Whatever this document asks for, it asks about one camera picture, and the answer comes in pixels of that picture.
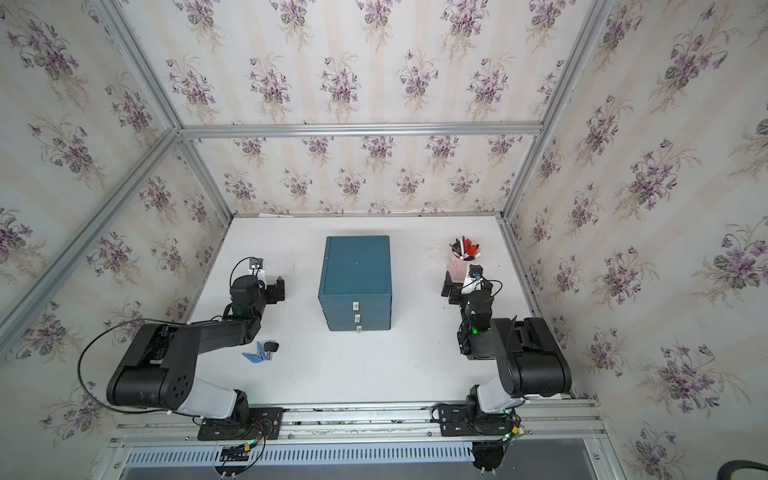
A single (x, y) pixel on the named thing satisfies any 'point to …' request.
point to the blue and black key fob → (263, 353)
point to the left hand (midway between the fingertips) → (266, 279)
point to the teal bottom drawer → (358, 326)
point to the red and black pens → (464, 249)
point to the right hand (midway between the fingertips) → (467, 274)
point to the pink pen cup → (457, 267)
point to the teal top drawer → (372, 303)
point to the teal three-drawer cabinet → (355, 287)
